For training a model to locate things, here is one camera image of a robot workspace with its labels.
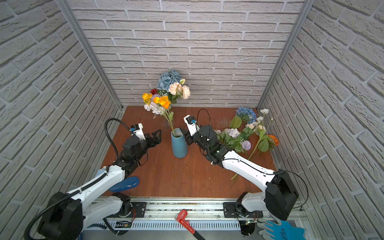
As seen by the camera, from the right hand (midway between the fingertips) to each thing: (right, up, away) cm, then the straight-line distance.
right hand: (187, 125), depth 75 cm
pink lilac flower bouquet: (-18, +10, +6) cm, 21 cm away
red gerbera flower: (-22, +21, +17) cm, 35 cm away
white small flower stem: (+49, -4, +28) cm, 57 cm away
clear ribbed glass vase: (-18, 0, +32) cm, 36 cm away
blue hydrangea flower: (+39, +7, +33) cm, 52 cm away
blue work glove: (+45, -50, -6) cm, 67 cm away
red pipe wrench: (-2, -45, -4) cm, 45 cm away
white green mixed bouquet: (+28, -10, +16) cm, 34 cm away
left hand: (-16, -3, +6) cm, 18 cm away
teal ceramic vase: (-5, -12, +7) cm, 15 cm away
